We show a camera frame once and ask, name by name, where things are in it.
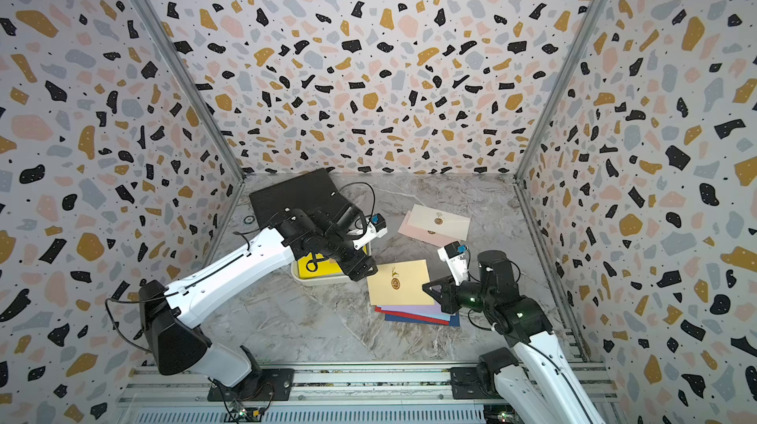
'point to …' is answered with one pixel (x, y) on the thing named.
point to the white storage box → (322, 281)
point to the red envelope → (379, 310)
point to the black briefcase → (317, 189)
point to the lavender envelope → (426, 311)
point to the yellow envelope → (317, 266)
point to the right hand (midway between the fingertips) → (426, 288)
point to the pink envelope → (425, 235)
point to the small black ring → (248, 219)
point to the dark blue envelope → (454, 320)
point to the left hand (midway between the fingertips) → (371, 259)
